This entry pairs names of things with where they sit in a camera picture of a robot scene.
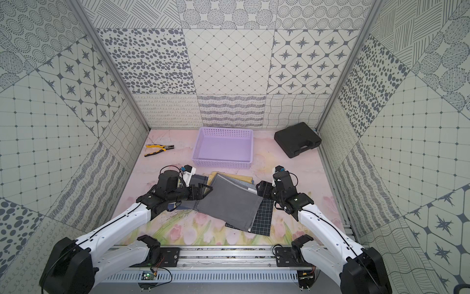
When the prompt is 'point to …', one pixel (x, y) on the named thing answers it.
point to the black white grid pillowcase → (262, 220)
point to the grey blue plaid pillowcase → (187, 205)
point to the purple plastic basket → (223, 147)
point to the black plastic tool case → (295, 138)
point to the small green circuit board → (147, 275)
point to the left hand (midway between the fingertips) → (206, 185)
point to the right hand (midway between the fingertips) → (263, 190)
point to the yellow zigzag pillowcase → (245, 179)
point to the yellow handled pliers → (164, 148)
